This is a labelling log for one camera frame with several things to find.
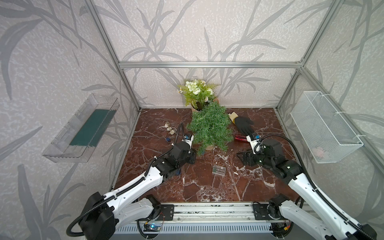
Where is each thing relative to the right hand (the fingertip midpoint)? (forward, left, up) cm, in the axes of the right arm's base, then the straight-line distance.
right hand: (241, 151), depth 77 cm
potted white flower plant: (+32, +23, +12) cm, 42 cm away
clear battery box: (-4, +11, -16) cm, 20 cm away
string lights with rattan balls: (+24, +42, -14) cm, 50 cm away
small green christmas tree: (+8, +16, +10) cm, 21 cm away
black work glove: (+30, -11, -16) cm, 35 cm away
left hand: (+2, +24, -2) cm, 24 cm away
